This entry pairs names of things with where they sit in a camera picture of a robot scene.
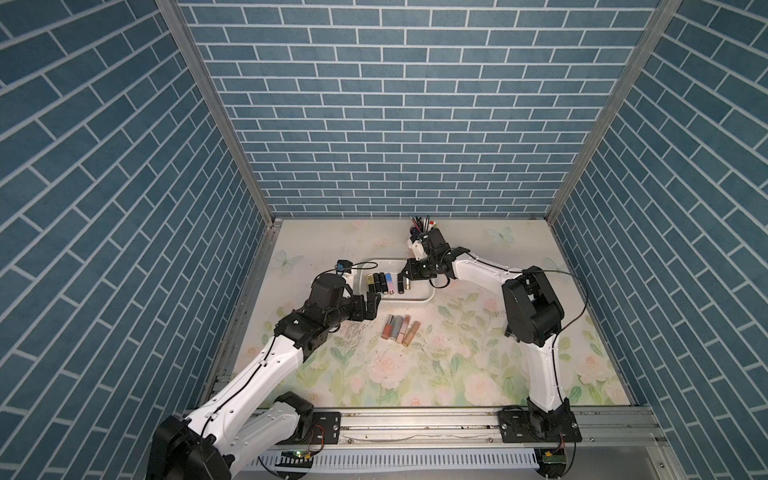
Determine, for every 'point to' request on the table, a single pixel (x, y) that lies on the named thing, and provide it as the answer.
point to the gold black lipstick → (371, 282)
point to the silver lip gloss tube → (395, 328)
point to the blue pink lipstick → (390, 283)
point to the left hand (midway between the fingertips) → (374, 297)
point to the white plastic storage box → (422, 291)
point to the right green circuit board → (553, 464)
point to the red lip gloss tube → (386, 334)
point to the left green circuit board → (295, 459)
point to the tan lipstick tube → (410, 333)
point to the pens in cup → (419, 226)
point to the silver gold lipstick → (407, 283)
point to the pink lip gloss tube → (403, 329)
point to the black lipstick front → (400, 283)
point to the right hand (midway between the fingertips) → (406, 272)
